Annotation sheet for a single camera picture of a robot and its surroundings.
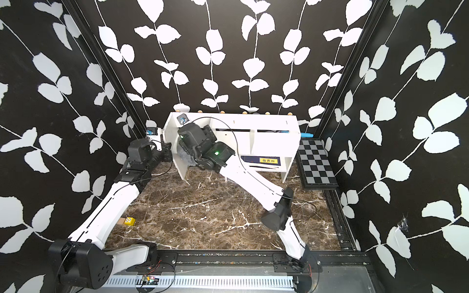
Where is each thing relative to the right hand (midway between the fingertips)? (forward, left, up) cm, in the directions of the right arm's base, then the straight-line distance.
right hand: (193, 130), depth 71 cm
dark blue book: (+3, -31, -23) cm, 39 cm away
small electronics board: (-46, +17, -38) cm, 62 cm away
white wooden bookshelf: (-1, -29, -6) cm, 29 cm away
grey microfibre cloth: (-3, +5, -14) cm, 15 cm away
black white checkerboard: (+7, -61, -35) cm, 71 cm away
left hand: (+2, +12, -8) cm, 14 cm away
